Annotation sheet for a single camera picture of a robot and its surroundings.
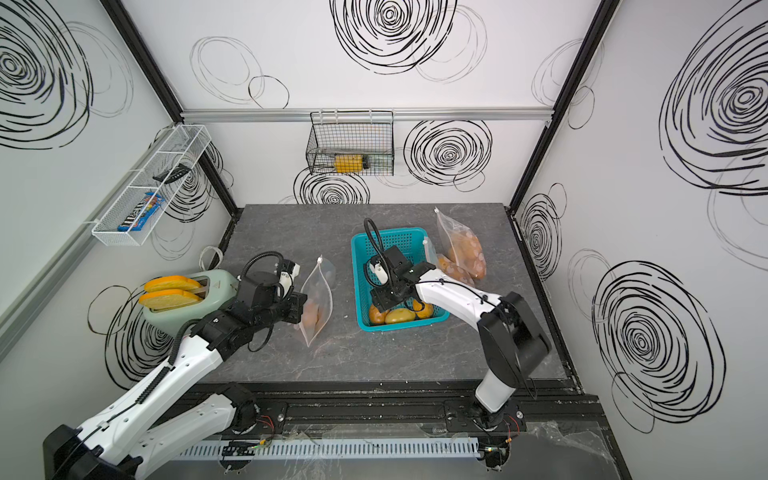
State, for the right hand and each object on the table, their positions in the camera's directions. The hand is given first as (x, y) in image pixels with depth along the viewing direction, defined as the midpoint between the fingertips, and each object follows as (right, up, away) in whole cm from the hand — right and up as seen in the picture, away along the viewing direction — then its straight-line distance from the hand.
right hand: (385, 296), depth 87 cm
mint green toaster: (-46, +4, -7) cm, 47 cm away
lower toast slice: (-55, +2, -15) cm, 57 cm away
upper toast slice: (-54, +6, -12) cm, 56 cm away
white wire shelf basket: (-62, +46, +5) cm, 78 cm away
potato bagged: (+26, +12, +9) cm, 30 cm away
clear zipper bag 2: (-18, +4, -10) cm, 21 cm away
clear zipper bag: (+22, +20, +12) cm, 32 cm away
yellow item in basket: (-11, +39, 0) cm, 41 cm away
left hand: (-21, +2, -9) cm, 23 cm away
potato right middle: (+12, -5, 0) cm, 13 cm away
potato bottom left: (-2, -6, -1) cm, 7 cm away
